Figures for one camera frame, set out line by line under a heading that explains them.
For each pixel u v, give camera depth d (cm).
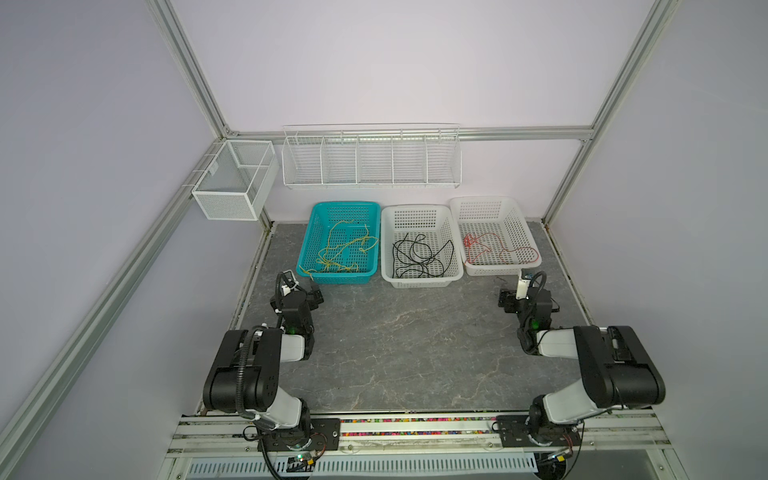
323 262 102
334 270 105
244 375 43
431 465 158
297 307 69
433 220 116
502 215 118
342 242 115
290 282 78
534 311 72
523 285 83
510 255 109
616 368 46
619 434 74
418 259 108
